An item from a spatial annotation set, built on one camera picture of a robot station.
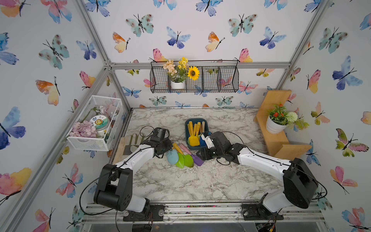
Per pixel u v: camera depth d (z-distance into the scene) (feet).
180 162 2.99
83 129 1.95
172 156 2.84
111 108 2.59
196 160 2.99
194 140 3.25
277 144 2.99
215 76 3.15
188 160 3.02
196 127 3.42
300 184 1.40
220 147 2.11
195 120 3.46
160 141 2.30
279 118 2.84
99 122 2.16
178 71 2.80
